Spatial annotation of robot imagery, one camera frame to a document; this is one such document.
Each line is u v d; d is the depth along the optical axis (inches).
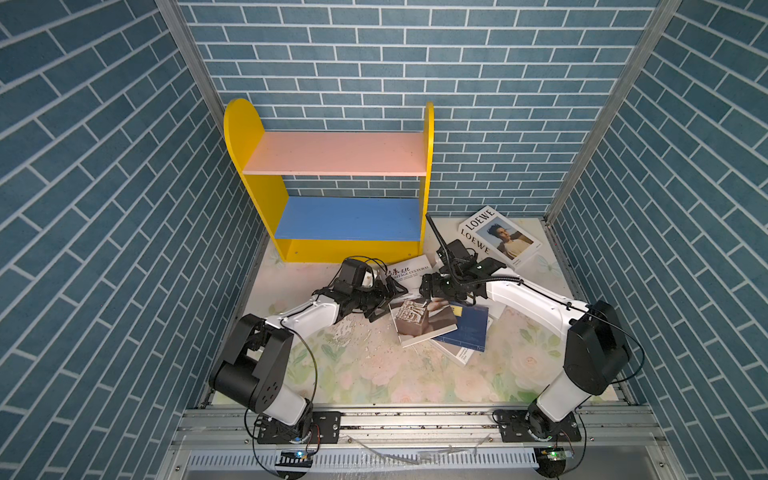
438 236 26.7
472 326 33.9
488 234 44.2
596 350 17.8
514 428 29.0
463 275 25.8
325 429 28.8
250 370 17.3
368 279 33.2
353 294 27.9
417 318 33.2
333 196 45.3
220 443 28.5
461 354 32.4
